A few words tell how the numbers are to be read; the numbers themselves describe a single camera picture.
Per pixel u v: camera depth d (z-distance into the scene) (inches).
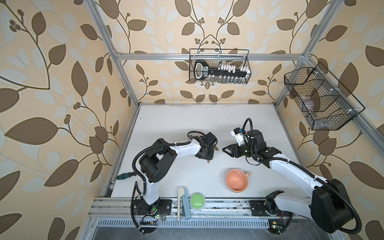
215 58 35.8
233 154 28.9
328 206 15.7
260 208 28.5
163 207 29.1
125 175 32.3
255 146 25.4
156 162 19.3
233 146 28.8
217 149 37.4
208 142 28.9
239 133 29.4
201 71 33.2
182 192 30.2
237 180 32.5
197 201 29.6
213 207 29.7
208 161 35.6
